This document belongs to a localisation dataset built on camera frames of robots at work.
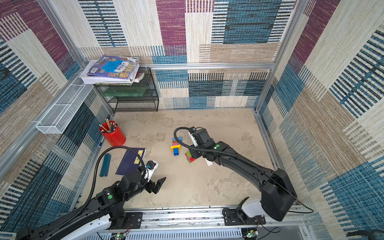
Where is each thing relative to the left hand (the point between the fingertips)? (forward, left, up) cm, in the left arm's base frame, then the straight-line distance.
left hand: (159, 173), depth 78 cm
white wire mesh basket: (+16, +46, +24) cm, 54 cm away
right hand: (+12, -20, +3) cm, 24 cm away
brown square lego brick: (+26, -5, -9) cm, 28 cm away
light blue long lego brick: (+28, -8, -10) cm, 31 cm away
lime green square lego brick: (+11, -15, -1) cm, 19 cm away
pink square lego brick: (+22, -6, -7) cm, 24 cm away
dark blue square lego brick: (+17, -7, -9) cm, 21 cm away
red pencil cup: (+27, +33, +2) cm, 43 cm away
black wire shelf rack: (+42, +15, +15) cm, 48 cm away
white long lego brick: (+9, -27, -9) cm, 30 cm away
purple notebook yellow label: (+12, +20, -9) cm, 25 cm away
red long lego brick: (+10, -16, -6) cm, 20 cm away
